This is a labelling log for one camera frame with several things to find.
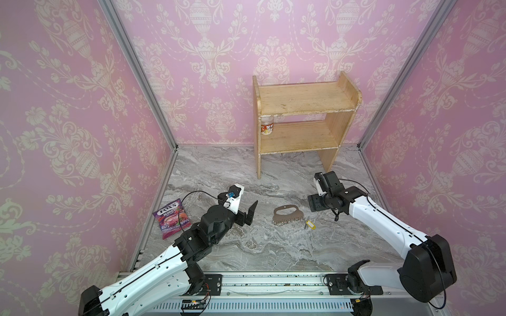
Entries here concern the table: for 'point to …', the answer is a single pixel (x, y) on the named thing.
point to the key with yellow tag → (311, 224)
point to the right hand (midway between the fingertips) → (319, 199)
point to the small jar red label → (267, 125)
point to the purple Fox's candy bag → (172, 218)
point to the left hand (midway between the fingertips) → (247, 198)
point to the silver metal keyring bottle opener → (280, 219)
